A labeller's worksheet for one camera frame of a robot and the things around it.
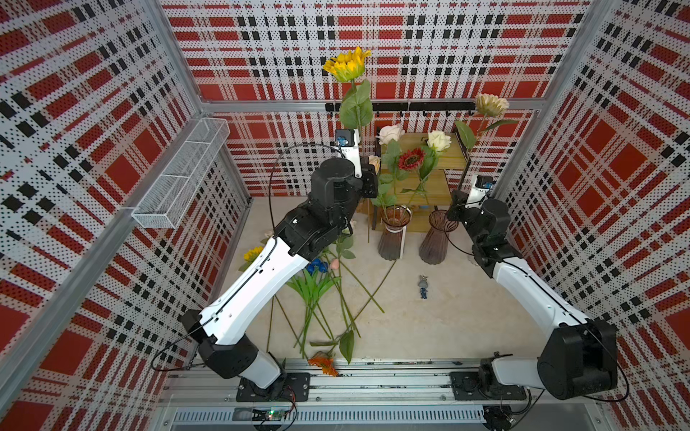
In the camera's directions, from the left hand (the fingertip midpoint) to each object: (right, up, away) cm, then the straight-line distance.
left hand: (370, 160), depth 60 cm
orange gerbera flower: (-12, -52, +12) cm, 55 cm away
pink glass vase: (+10, -13, +31) cm, 35 cm away
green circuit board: (-27, -65, +9) cm, 71 cm away
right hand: (+27, -4, +18) cm, 33 cm away
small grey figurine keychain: (+20, -37, +33) cm, 53 cm away
